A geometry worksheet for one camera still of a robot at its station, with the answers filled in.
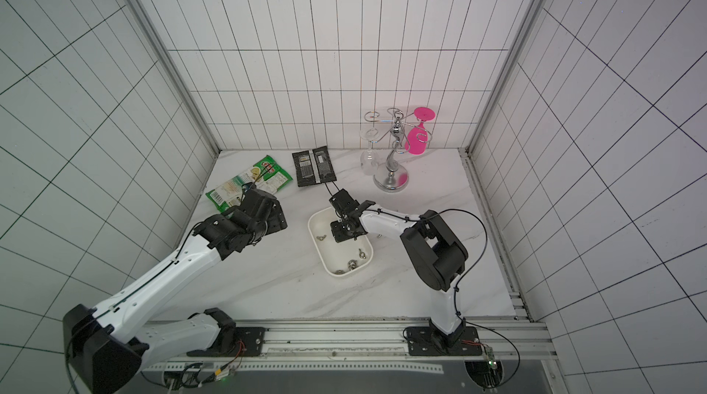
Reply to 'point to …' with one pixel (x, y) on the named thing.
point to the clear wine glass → (369, 161)
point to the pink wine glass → (416, 142)
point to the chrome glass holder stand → (392, 178)
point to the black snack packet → (314, 167)
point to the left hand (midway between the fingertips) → (269, 223)
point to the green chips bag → (266, 175)
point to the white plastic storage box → (341, 258)
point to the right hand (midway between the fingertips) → (331, 235)
